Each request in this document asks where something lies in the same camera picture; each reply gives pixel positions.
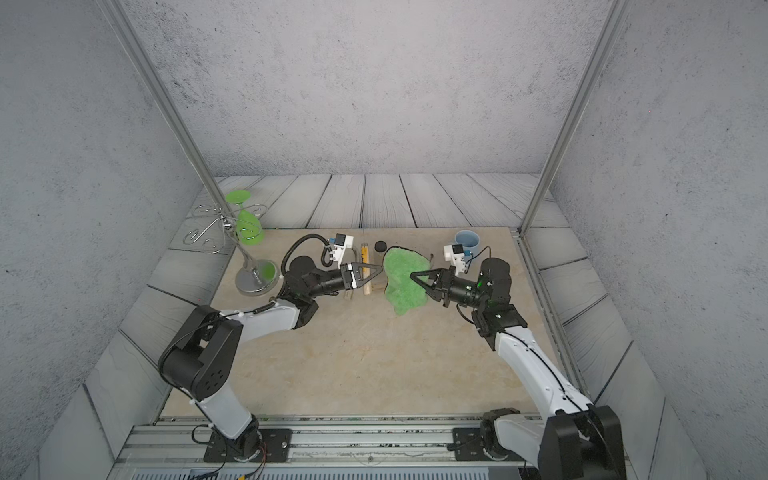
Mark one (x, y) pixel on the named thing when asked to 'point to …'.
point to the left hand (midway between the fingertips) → (383, 275)
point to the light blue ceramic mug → (469, 239)
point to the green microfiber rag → (403, 292)
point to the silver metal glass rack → (255, 277)
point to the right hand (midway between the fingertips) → (413, 280)
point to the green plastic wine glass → (248, 226)
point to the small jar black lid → (380, 246)
